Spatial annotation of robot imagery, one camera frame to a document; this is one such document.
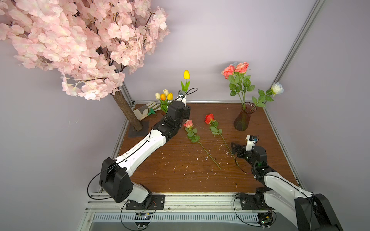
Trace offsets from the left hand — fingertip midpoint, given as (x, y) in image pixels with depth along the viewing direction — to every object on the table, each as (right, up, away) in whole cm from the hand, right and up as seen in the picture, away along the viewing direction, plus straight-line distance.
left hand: (186, 101), depth 76 cm
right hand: (+32, -24, +10) cm, 41 cm away
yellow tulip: (-9, +4, +5) cm, 11 cm away
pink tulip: (+3, -20, +24) cm, 31 cm away
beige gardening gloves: (-37, -5, +37) cm, 53 cm away
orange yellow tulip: (-13, +3, +5) cm, 15 cm away
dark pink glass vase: (+39, -12, +22) cm, 46 cm away
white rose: (+52, +8, +3) cm, 52 cm away
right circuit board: (+39, -59, -7) cm, 72 cm away
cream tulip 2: (-18, +4, +9) cm, 20 cm away
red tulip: (+17, -11, +27) cm, 34 cm away
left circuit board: (-23, -61, -4) cm, 65 cm away
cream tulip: (-12, +6, +9) cm, 16 cm away
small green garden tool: (-28, -5, +33) cm, 44 cm away
